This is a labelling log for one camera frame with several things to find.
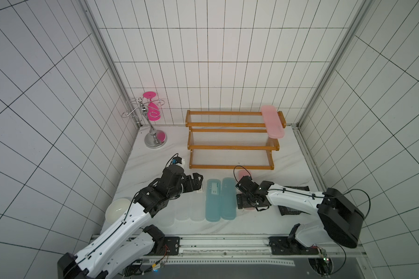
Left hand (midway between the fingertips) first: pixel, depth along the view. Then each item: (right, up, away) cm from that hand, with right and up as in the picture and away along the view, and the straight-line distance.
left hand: (192, 182), depth 76 cm
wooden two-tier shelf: (+20, +19, +28) cm, 39 cm away
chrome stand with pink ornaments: (-26, +37, +16) cm, 48 cm away
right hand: (+24, -13, +11) cm, 29 cm away
